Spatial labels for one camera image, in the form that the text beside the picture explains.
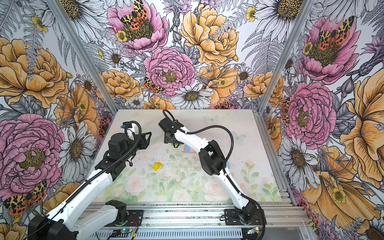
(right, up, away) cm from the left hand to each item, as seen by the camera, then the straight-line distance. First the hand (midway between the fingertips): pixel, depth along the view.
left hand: (148, 137), depth 80 cm
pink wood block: (+22, -10, +16) cm, 29 cm away
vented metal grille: (+12, -44, -10) cm, 47 cm away
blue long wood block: (+19, -9, +17) cm, 27 cm away
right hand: (+11, -5, +18) cm, 22 cm away
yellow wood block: (+1, -18, +11) cm, 21 cm away
